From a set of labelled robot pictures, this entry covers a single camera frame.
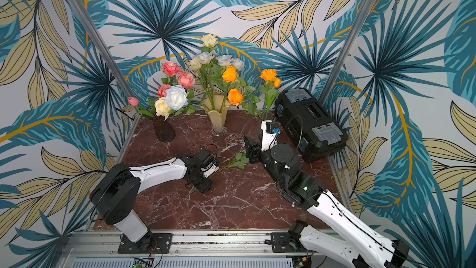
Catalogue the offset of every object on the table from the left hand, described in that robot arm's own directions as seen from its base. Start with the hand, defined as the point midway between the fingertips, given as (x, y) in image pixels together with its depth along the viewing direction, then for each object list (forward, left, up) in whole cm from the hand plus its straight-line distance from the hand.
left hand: (203, 186), depth 87 cm
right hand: (+5, -21, +34) cm, 40 cm away
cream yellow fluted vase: (+37, -5, +16) cm, 40 cm away
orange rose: (+39, -29, +34) cm, 60 cm away
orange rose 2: (+25, -14, +34) cm, 44 cm away
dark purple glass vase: (+27, +23, +7) cm, 36 cm away
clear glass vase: (+32, -30, +16) cm, 46 cm away
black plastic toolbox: (+21, -53, +17) cm, 59 cm away
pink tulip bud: (+26, +30, +28) cm, 49 cm away
